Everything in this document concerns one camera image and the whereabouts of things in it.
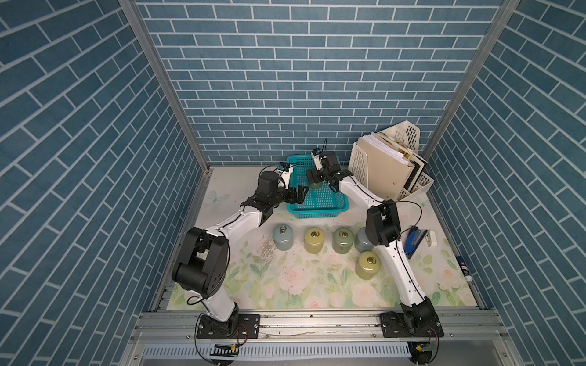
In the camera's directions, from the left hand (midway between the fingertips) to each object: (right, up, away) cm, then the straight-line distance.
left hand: (304, 186), depth 88 cm
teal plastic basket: (+7, -8, +20) cm, 22 cm away
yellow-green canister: (+23, -28, -9) cm, 37 cm away
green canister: (+6, 0, +23) cm, 24 cm away
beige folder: (+31, +4, -4) cm, 32 cm away
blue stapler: (+46, -22, +5) cm, 51 cm away
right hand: (+6, +8, +20) cm, 22 cm away
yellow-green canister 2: (+4, -21, -2) cm, 21 cm away
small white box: (+52, -22, +3) cm, 57 cm away
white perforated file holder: (+49, +24, +17) cm, 57 cm away
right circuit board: (+38, -51, -18) cm, 66 cm away
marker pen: (+64, -33, +2) cm, 73 cm away
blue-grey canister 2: (+22, -21, -5) cm, 31 cm away
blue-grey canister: (-8, -20, -2) cm, 21 cm away
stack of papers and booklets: (+39, +13, +2) cm, 42 cm away
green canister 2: (+15, -21, -2) cm, 26 cm away
